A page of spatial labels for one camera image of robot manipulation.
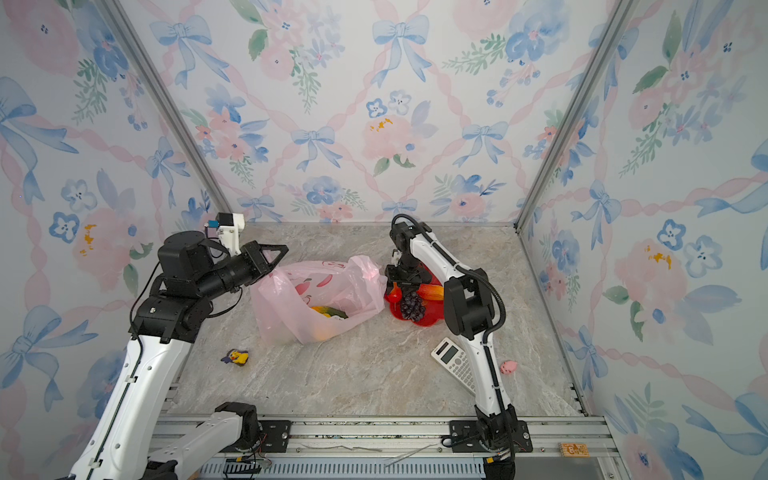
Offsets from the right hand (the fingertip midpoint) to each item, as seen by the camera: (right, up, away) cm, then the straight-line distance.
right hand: (394, 290), depth 95 cm
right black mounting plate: (+17, -34, -22) cm, 44 cm away
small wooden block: (+43, -36, -24) cm, 61 cm away
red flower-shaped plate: (+13, -7, +3) cm, 15 cm away
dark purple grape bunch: (+5, -5, -3) cm, 8 cm away
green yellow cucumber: (-20, -6, -3) cm, 21 cm away
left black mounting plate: (-30, -33, -22) cm, 50 cm away
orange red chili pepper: (+12, -1, +1) cm, 12 cm away
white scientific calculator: (+17, -19, -10) cm, 27 cm away
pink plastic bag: (-22, 0, -25) cm, 33 cm away
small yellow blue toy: (-45, -18, -10) cm, 50 cm away
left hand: (-23, +13, -32) cm, 42 cm away
